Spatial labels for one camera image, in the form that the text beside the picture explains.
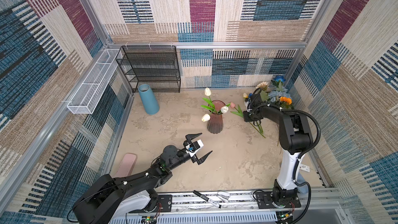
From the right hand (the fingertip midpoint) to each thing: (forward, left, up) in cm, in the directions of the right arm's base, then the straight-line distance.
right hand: (247, 119), depth 103 cm
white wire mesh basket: (-9, +82, +34) cm, 89 cm away
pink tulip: (+4, +4, +1) cm, 6 cm away
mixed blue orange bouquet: (+11, -19, +10) cm, 24 cm away
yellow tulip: (+18, -2, +3) cm, 18 cm away
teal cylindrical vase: (+6, +61, +12) cm, 63 cm away
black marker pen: (-44, +29, +1) cm, 53 cm away
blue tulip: (+19, -6, +2) cm, 20 cm away
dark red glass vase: (-2, +21, -3) cm, 22 cm away
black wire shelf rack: (+33, +60, +20) cm, 71 cm away
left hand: (-23, +29, +18) cm, 41 cm away
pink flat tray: (-26, +73, -3) cm, 78 cm away
